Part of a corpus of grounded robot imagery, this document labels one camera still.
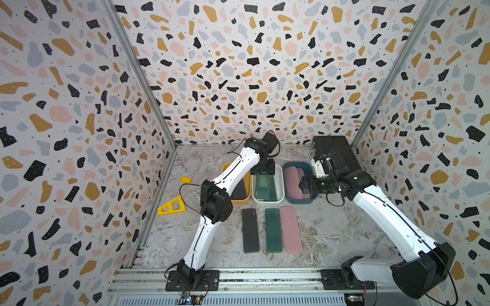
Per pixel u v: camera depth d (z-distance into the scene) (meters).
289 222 0.90
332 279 0.75
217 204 0.57
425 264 0.38
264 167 0.80
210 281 0.74
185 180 1.05
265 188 0.88
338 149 1.17
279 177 1.04
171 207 0.93
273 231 0.85
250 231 0.86
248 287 0.73
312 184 0.68
